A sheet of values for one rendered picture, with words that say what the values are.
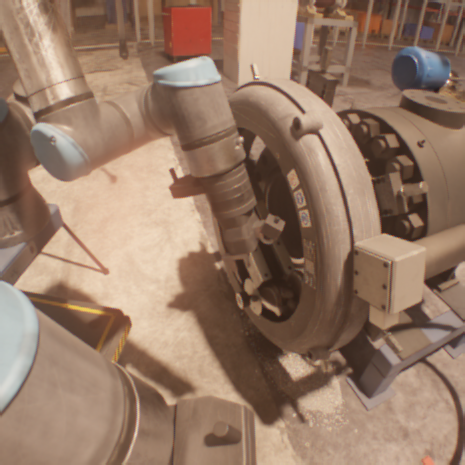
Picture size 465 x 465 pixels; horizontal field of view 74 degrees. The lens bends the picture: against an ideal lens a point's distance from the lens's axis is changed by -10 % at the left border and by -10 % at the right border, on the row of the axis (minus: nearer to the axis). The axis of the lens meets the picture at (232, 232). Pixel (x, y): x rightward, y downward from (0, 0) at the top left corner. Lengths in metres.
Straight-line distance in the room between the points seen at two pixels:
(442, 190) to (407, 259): 0.42
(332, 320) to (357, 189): 0.27
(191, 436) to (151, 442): 0.04
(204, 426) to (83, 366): 0.10
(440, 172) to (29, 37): 0.91
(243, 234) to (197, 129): 0.18
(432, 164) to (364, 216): 0.37
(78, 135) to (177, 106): 0.14
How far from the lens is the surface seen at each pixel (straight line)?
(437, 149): 1.02
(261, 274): 0.90
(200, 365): 1.35
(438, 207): 0.97
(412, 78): 1.38
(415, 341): 1.26
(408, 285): 0.62
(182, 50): 6.10
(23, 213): 0.80
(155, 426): 0.23
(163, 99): 0.51
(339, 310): 0.72
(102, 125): 0.51
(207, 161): 0.50
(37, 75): 0.50
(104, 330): 1.09
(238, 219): 0.53
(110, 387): 0.20
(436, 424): 1.46
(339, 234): 0.64
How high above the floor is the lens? 1.17
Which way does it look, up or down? 38 degrees down
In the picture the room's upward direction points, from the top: 2 degrees clockwise
